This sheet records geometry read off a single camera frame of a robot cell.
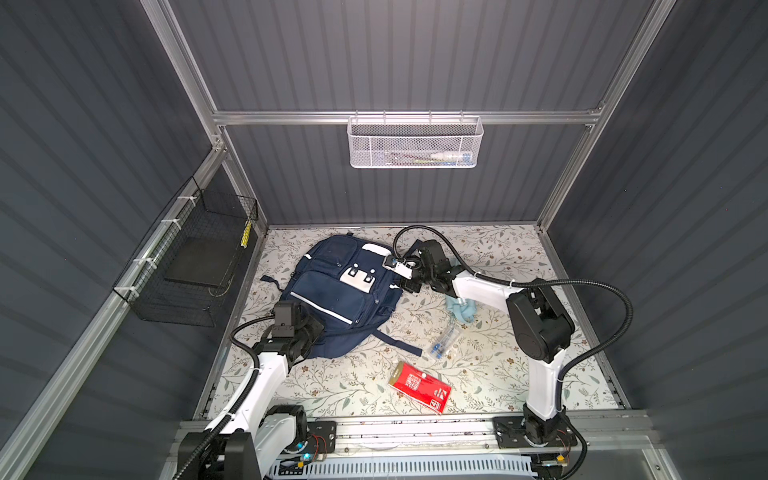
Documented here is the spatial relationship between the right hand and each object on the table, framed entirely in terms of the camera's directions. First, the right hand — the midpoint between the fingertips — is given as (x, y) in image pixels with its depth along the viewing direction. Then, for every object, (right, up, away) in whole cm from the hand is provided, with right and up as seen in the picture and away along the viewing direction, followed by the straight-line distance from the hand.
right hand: (402, 269), depth 96 cm
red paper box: (+5, -32, -15) cm, 36 cm away
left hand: (-24, -15, -9) cm, 30 cm away
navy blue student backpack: (-19, -4, 0) cm, 19 cm away
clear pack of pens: (+13, -22, -7) cm, 26 cm away
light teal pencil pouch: (+19, -12, -5) cm, 23 cm away
